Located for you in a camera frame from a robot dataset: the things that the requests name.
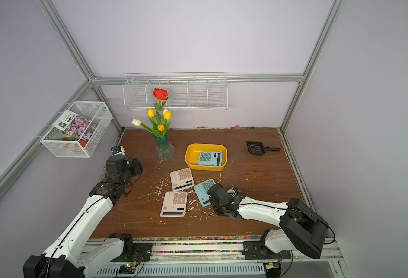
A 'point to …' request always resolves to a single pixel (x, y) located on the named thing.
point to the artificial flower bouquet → (160, 119)
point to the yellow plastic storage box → (192, 152)
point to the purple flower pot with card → (75, 127)
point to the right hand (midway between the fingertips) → (207, 197)
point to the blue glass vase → (164, 149)
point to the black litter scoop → (258, 148)
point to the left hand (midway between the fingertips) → (134, 162)
